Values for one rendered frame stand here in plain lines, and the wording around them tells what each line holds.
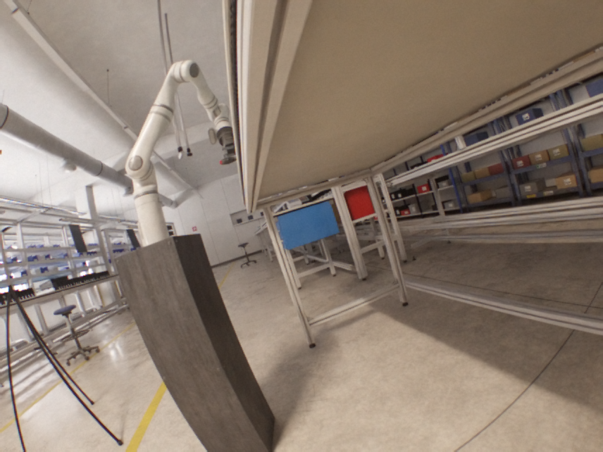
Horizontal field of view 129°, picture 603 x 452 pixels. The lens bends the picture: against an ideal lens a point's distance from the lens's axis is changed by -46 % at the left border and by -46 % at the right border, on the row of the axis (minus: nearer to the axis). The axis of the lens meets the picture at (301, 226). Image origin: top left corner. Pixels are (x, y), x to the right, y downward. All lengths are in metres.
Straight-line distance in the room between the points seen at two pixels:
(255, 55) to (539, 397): 1.12
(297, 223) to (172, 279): 1.98
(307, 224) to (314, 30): 2.43
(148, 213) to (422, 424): 1.16
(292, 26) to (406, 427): 1.05
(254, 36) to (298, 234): 2.49
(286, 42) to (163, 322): 0.80
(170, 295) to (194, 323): 0.11
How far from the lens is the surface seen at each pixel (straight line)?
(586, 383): 1.13
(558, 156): 4.15
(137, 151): 0.98
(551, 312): 1.16
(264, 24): 0.21
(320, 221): 2.70
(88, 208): 7.47
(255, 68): 0.25
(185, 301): 0.82
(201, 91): 1.18
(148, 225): 0.92
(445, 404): 1.09
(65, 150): 5.38
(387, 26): 0.38
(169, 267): 0.81
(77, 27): 3.95
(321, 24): 0.33
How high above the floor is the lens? 0.78
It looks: 1 degrees down
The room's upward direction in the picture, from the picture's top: 18 degrees counter-clockwise
